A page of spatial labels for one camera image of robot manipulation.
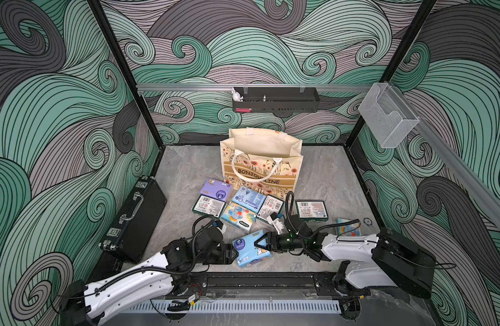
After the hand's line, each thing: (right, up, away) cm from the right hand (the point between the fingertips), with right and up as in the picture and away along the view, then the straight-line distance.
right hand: (256, 249), depth 76 cm
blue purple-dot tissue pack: (-4, 0, -2) cm, 4 cm away
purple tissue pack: (-17, +21, +17) cm, 32 cm away
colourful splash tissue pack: (-7, +11, +9) cm, 16 cm away
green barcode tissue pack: (+25, +12, +10) cm, 30 cm away
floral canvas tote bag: (+5, +34, +4) cm, 35 cm away
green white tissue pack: (+7, +14, +13) cm, 20 cm away
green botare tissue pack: (-20, +14, +12) cm, 28 cm away
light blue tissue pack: (-3, +17, +14) cm, 22 cm away
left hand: (-9, -1, -2) cm, 9 cm away
